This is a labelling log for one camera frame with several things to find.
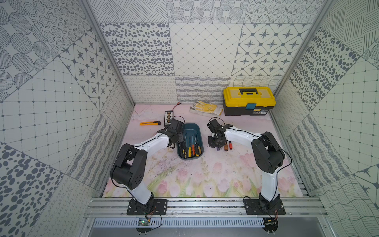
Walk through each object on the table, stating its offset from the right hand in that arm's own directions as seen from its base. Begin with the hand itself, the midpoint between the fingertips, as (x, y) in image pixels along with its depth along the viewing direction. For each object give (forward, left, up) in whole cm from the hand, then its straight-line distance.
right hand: (214, 145), depth 96 cm
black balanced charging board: (+24, +34, +2) cm, 42 cm away
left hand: (+4, +24, +7) cm, 25 cm away
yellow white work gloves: (+33, +9, +1) cm, 34 cm away
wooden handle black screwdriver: (-2, -8, 0) cm, 8 cm away
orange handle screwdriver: (-4, +14, +2) cm, 14 cm away
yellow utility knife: (+17, +42, +1) cm, 46 cm away
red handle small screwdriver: (0, -11, +1) cm, 11 cm away
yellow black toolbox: (+27, -26, +15) cm, 40 cm away
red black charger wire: (+40, +28, +1) cm, 48 cm away
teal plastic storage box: (-5, +19, +3) cm, 20 cm away
